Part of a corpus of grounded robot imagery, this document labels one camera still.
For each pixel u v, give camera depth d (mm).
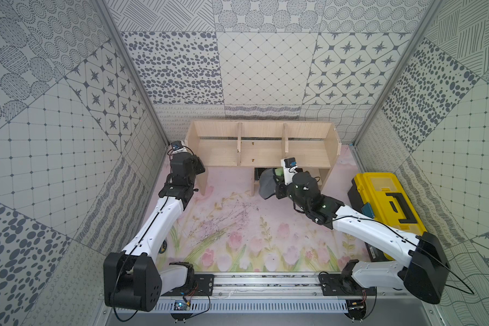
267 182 780
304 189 557
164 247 817
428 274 391
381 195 798
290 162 659
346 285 656
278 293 732
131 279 393
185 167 591
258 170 813
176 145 684
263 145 881
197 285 731
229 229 882
